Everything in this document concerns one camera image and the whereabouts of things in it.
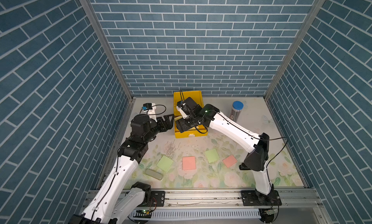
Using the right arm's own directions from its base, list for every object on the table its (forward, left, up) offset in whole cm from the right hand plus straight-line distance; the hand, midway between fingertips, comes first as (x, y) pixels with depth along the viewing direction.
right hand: (183, 124), depth 79 cm
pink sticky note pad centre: (-14, -4, -20) cm, 25 cm away
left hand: (-2, +4, +8) cm, 10 cm away
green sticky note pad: (-14, +10, -21) cm, 28 cm away
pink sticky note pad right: (-9, -29, -22) cm, 38 cm away
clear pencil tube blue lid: (+17, -32, -2) cm, 37 cm away
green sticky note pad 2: (-7, -18, -21) cm, 29 cm away
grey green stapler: (-22, +15, -19) cm, 33 cm away
